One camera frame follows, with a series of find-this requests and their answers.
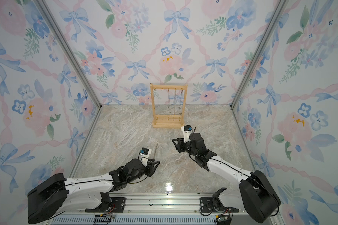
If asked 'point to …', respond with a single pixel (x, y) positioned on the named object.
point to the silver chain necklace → (156, 145)
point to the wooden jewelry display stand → (168, 121)
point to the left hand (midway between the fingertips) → (158, 161)
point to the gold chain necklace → (168, 102)
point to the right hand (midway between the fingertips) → (176, 139)
